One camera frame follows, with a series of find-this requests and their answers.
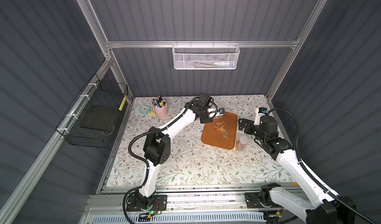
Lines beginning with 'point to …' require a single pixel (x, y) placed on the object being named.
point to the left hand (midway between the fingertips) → (212, 115)
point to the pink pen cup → (161, 112)
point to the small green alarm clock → (144, 109)
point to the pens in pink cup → (158, 103)
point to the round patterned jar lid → (182, 142)
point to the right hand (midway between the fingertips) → (249, 121)
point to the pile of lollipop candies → (220, 128)
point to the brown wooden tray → (210, 137)
